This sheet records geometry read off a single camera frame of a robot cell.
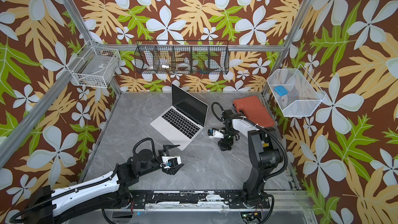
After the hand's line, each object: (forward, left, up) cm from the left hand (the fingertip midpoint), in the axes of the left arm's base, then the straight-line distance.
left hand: (180, 150), depth 75 cm
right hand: (+13, -25, -15) cm, 32 cm away
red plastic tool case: (+37, -50, -15) cm, 64 cm away
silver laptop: (+26, +2, -14) cm, 29 cm away
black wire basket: (+56, +2, +16) cm, 58 cm away
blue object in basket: (+32, -55, +10) cm, 65 cm away
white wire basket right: (+29, -61, +12) cm, 69 cm away
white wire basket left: (+41, +50, +18) cm, 67 cm away
